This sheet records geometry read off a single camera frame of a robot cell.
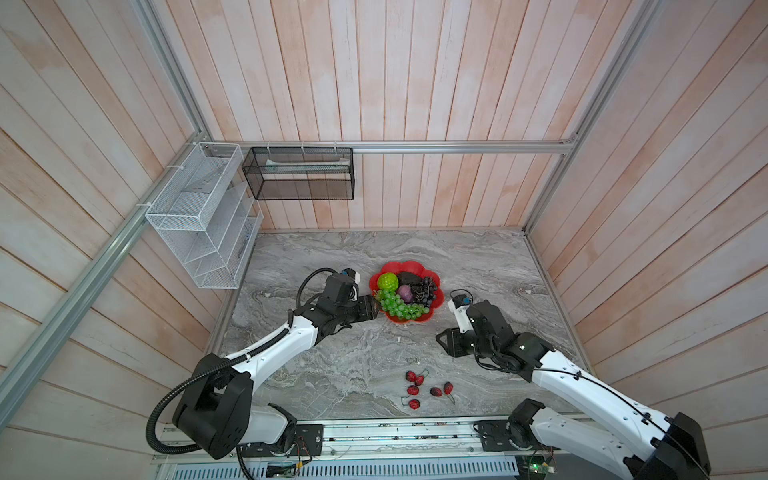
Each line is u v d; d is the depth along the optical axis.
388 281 0.96
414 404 0.78
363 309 0.75
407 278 0.99
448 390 0.80
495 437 0.74
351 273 0.78
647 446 0.40
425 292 0.95
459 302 0.72
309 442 0.73
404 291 0.96
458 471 0.70
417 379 0.82
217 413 0.41
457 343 0.70
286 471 0.71
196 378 0.40
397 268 1.04
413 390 0.81
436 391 0.80
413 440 0.75
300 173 1.04
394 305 0.90
